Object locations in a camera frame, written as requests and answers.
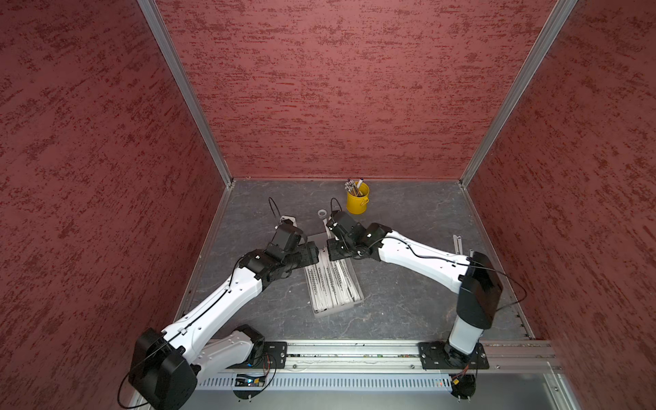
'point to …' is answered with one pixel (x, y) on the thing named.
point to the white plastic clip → (284, 218)
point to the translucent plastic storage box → (332, 284)
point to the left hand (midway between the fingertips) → (306, 258)
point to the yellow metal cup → (357, 205)
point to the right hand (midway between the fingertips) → (334, 253)
